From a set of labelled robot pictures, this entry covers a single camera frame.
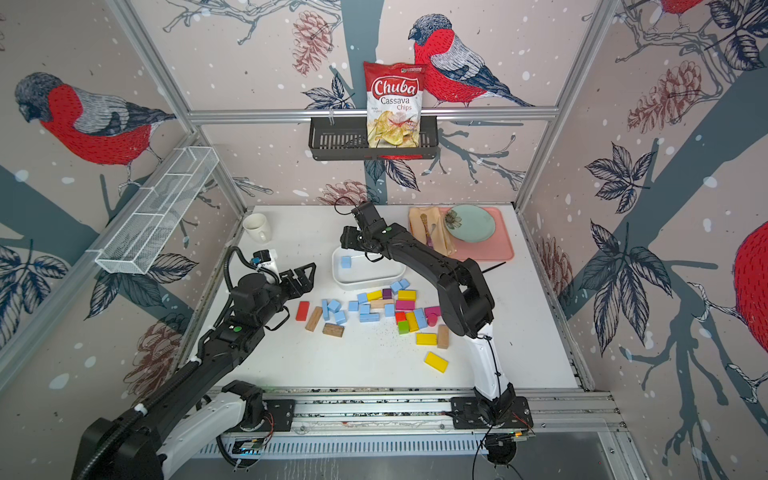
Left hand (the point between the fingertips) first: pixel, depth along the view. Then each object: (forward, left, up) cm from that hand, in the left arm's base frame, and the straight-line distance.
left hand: (309, 262), depth 80 cm
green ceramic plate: (+31, -53, -19) cm, 65 cm away
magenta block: (-3, -27, -19) cm, 33 cm away
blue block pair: (-4, -5, -18) cm, 19 cm away
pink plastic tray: (+20, -61, -19) cm, 67 cm away
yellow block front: (-20, -36, -21) cm, 46 cm away
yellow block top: (0, -28, -19) cm, 34 cm away
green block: (-10, -26, -21) cm, 35 cm away
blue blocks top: (+4, -27, -18) cm, 32 cm away
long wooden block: (-8, +1, -19) cm, 21 cm away
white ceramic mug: (+22, +25, -11) cm, 35 cm away
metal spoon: (+29, -38, -20) cm, 52 cm away
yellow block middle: (-14, -33, -20) cm, 41 cm away
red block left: (-6, +5, -19) cm, 20 cm away
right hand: (+12, -8, -6) cm, 16 cm away
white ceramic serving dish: (+7, -13, -17) cm, 23 cm away
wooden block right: (-14, -38, -18) cm, 44 cm away
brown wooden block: (-11, -5, -19) cm, 23 cm away
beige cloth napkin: (+24, -41, -19) cm, 52 cm away
